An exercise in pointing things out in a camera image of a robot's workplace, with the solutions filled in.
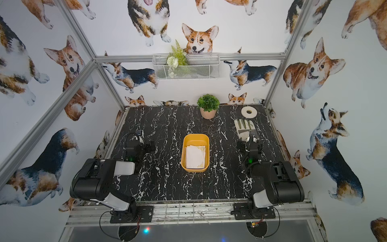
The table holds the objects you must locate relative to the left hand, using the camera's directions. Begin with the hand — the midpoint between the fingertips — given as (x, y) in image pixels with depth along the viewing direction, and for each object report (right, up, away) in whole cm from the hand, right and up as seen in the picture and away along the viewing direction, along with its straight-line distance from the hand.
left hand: (146, 136), depth 95 cm
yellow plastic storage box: (+26, -3, +3) cm, 26 cm away
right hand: (+63, 0, -3) cm, 63 cm away
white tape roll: (+68, +14, +22) cm, 73 cm away
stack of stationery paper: (+31, -12, -3) cm, 33 cm away
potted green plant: (+39, +20, +6) cm, 44 cm away
